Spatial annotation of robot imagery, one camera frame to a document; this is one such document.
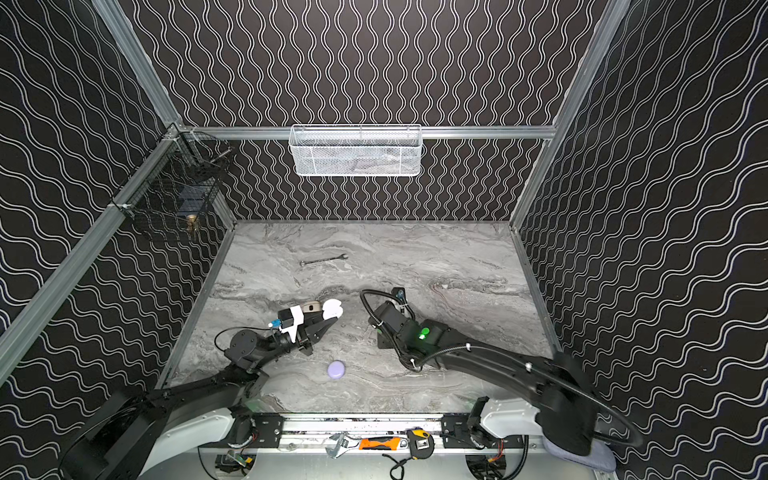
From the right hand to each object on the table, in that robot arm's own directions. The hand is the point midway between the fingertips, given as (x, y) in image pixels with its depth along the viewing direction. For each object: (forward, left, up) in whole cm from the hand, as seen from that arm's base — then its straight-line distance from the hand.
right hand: (387, 329), depth 81 cm
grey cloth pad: (-27, -49, -10) cm, 57 cm away
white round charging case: (-1, +12, +13) cm, 18 cm away
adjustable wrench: (-27, +13, -10) cm, 31 cm away
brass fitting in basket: (+23, +55, +20) cm, 62 cm away
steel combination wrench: (+33, +18, -9) cm, 38 cm away
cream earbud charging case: (+11, +25, -8) cm, 28 cm away
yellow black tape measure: (-25, -9, -9) cm, 28 cm away
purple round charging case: (-8, +14, -10) cm, 19 cm away
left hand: (-3, +11, +13) cm, 17 cm away
